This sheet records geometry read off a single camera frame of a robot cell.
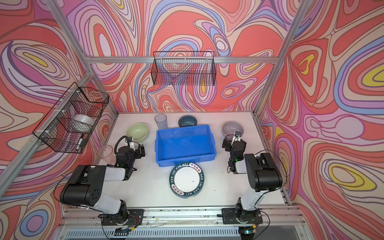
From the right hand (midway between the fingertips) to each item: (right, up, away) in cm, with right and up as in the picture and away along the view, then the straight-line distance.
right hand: (233, 140), depth 97 cm
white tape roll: (-80, +11, -26) cm, 85 cm away
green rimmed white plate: (-30, -21, -14) cm, 40 cm away
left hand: (-63, -2, -3) cm, 63 cm away
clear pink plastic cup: (-85, -8, +2) cm, 86 cm away
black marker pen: (-82, +2, -24) cm, 86 cm away
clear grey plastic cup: (-47, +13, -1) cm, 49 cm away
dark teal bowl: (-31, +14, +12) cm, 36 cm away
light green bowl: (-66, +6, +8) cm, 67 cm away
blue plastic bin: (-27, -3, +4) cm, 27 cm away
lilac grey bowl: (-1, +8, +8) cm, 12 cm away
